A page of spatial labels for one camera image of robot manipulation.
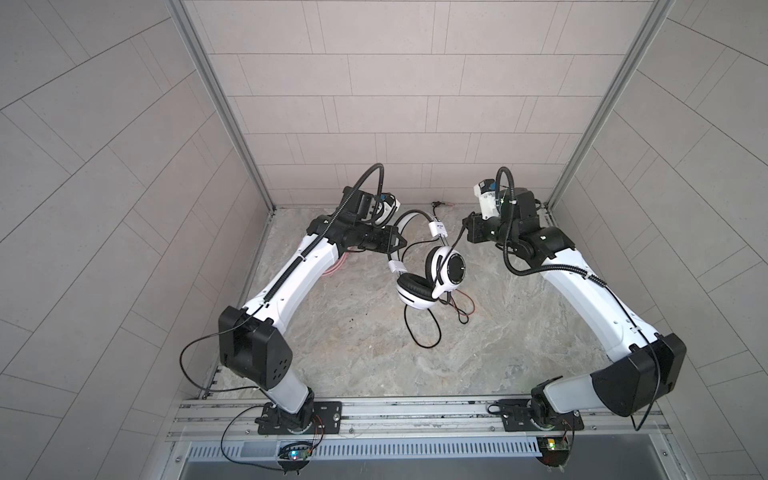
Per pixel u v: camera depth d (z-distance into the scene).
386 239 0.66
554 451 0.68
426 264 0.58
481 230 0.67
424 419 0.72
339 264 0.96
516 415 0.72
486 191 0.65
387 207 0.69
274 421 0.68
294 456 0.64
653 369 0.38
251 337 0.42
